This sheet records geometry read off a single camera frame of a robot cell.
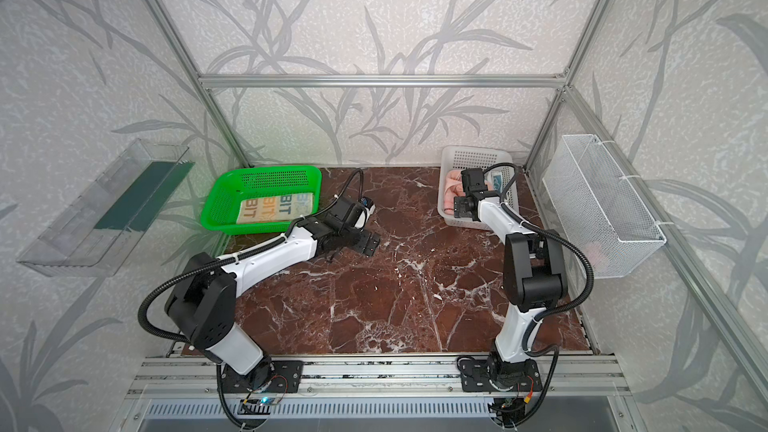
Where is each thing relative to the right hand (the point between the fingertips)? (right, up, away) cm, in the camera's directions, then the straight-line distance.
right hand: (478, 198), depth 98 cm
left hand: (-35, -9, -9) cm, 37 cm away
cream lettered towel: (-71, -4, +7) cm, 71 cm away
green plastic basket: (-90, -3, +6) cm, 90 cm away
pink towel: (-7, +3, +10) cm, 12 cm away
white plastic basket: (+3, +16, +17) cm, 24 cm away
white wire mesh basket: (+17, -2, -35) cm, 39 cm away
